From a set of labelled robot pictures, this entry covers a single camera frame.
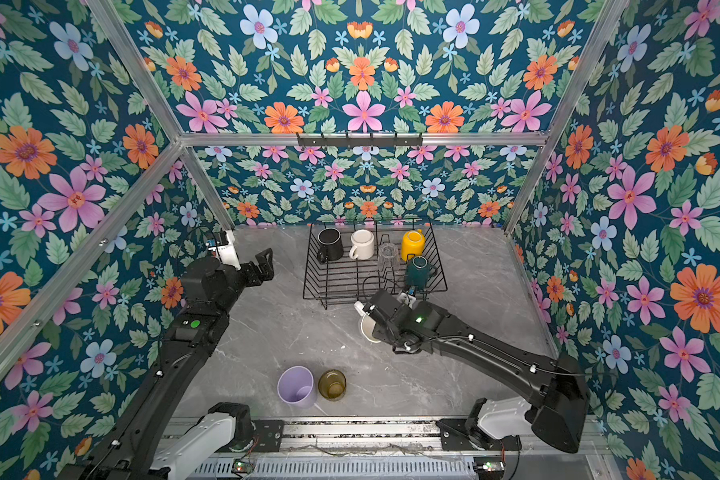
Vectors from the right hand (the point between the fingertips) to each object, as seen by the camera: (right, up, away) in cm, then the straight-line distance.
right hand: (378, 330), depth 76 cm
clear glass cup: (+3, +20, +23) cm, 31 cm away
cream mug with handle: (-3, +2, -4) cm, 5 cm away
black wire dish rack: (-8, +17, +31) cm, 37 cm away
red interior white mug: (-5, +23, +26) cm, 35 cm away
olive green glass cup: (-13, -17, +5) cm, 22 cm away
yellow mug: (+11, +23, +24) cm, 35 cm away
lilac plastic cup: (-22, -15, +1) cm, 27 cm away
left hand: (-30, +22, -5) cm, 38 cm away
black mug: (-17, +23, +26) cm, 38 cm away
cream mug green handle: (+12, +14, +15) cm, 24 cm away
